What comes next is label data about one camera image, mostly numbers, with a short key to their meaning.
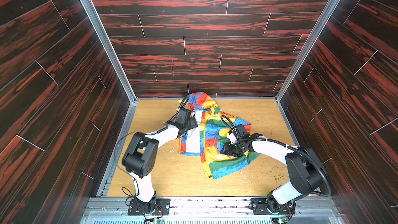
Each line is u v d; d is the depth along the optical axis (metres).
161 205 0.74
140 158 0.49
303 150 0.48
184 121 0.75
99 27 0.80
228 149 0.79
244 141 0.68
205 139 0.96
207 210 0.74
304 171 0.45
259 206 0.73
